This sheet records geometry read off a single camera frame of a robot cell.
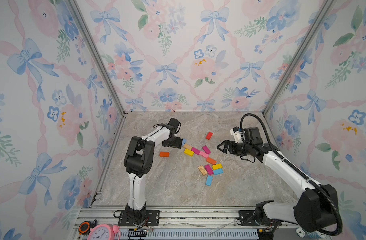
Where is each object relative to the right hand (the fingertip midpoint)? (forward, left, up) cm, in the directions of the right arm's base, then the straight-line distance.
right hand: (224, 147), depth 83 cm
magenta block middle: (+6, +15, -14) cm, 22 cm away
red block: (+19, +5, -15) cm, 25 cm away
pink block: (+4, +10, -14) cm, 18 cm away
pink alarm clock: (-39, +59, -12) cm, 71 cm away
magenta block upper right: (+7, +8, -14) cm, 17 cm away
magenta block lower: (-6, +8, -15) cm, 18 cm away
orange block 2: (0, +5, -16) cm, 17 cm away
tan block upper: (+10, +21, -14) cm, 27 cm away
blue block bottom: (-13, +8, -15) cm, 21 cm away
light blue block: (+14, +23, -14) cm, 30 cm away
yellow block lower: (-4, +2, -15) cm, 16 cm away
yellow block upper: (+5, +20, -14) cm, 25 cm away
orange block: (+4, +36, -14) cm, 39 cm away
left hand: (+10, +28, -13) cm, 33 cm away
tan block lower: (-7, +12, -15) cm, 20 cm away
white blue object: (-37, -33, -15) cm, 52 cm away
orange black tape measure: (-37, +68, -10) cm, 78 cm away
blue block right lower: (-8, +2, -15) cm, 17 cm away
